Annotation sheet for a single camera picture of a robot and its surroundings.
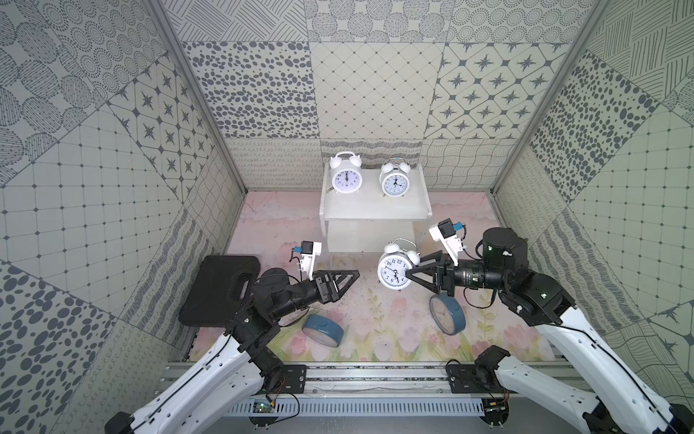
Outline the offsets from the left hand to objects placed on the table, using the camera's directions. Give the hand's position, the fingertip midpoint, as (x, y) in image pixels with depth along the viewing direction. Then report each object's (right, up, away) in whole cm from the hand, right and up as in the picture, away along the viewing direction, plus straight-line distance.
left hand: (358, 281), depth 61 cm
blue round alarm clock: (-9, -16, +10) cm, 21 cm away
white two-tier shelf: (+2, +14, +9) cm, 17 cm away
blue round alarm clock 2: (+26, -13, +14) cm, 32 cm away
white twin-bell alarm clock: (+9, +6, -3) cm, 12 cm away
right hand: (+12, +2, -1) cm, 12 cm away
